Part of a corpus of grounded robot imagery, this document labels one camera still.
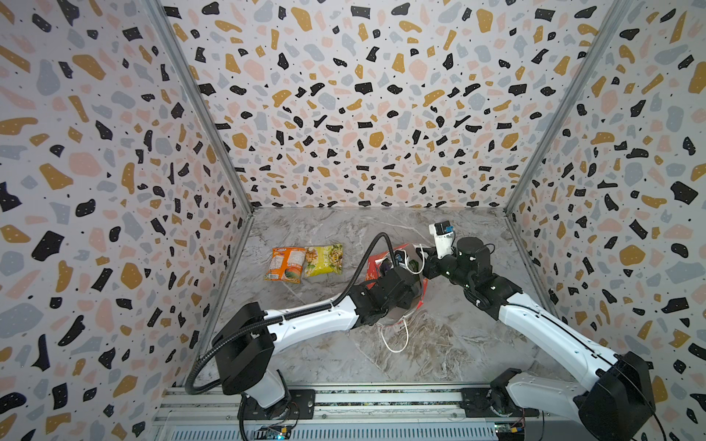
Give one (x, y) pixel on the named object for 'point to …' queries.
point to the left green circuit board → (278, 432)
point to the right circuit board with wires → (507, 431)
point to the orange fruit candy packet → (286, 265)
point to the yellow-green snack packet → (321, 260)
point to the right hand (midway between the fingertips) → (415, 245)
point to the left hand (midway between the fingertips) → (410, 281)
